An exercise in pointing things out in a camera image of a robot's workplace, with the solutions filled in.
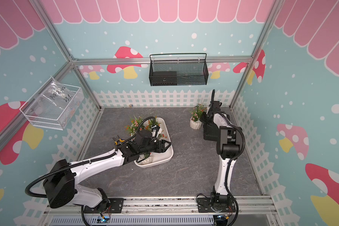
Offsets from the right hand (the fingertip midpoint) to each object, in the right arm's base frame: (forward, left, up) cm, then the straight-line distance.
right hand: (200, 118), depth 105 cm
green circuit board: (-61, +58, -8) cm, 84 cm away
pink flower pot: (-5, +4, 0) cm, 6 cm away
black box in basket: (+9, +26, +29) cm, 40 cm away
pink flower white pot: (-15, +47, +8) cm, 50 cm away
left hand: (-28, +24, +9) cm, 38 cm away
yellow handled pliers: (-15, +61, -5) cm, 63 cm away
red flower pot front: (-5, +36, +3) cm, 37 cm away
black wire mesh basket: (+19, +15, +29) cm, 38 cm away
